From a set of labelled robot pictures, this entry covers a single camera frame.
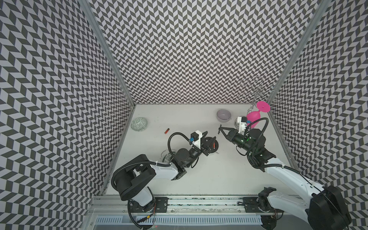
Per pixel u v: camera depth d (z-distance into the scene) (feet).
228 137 2.21
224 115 3.53
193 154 2.17
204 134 2.41
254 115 2.65
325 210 1.26
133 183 1.42
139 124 3.38
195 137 2.05
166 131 3.27
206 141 3.00
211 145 3.13
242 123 2.30
